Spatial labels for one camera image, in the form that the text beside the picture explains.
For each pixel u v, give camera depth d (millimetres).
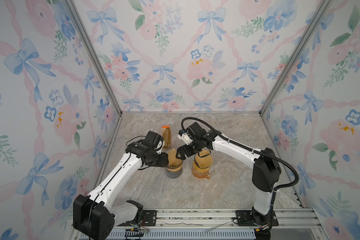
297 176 434
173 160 818
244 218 732
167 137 977
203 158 806
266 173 474
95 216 379
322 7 691
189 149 743
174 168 748
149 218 736
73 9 699
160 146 675
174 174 837
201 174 872
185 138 779
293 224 737
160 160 689
